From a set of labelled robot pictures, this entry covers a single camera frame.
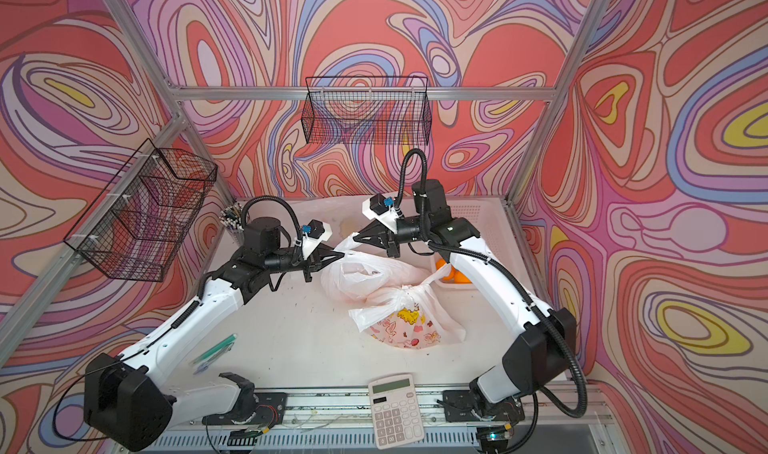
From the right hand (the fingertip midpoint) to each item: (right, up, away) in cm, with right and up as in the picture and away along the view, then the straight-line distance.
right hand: (359, 244), depth 68 cm
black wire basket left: (-57, +7, +9) cm, 58 cm away
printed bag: (-3, -8, +5) cm, 10 cm away
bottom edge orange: (+27, -11, +22) cm, 37 cm away
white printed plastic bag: (+13, -19, +7) cm, 24 cm away
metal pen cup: (-43, +7, +25) cm, 50 cm away
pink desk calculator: (+8, -41, +4) cm, 42 cm away
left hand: (-5, -3, +5) cm, 7 cm away
